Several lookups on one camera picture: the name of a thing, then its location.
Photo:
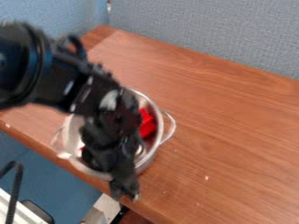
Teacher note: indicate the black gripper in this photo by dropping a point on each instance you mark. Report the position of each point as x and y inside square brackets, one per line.
[116, 161]

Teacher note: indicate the metal pot with handles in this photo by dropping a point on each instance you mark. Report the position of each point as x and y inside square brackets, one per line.
[65, 142]

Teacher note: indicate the red block object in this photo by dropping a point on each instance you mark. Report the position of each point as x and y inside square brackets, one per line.
[147, 125]

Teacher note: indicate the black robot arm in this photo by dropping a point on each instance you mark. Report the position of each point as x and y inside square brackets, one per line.
[48, 72]

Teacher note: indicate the white device under table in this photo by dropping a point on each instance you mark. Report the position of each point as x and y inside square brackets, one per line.
[28, 213]

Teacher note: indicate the white table bracket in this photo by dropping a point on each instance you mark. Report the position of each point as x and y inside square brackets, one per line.
[105, 212]

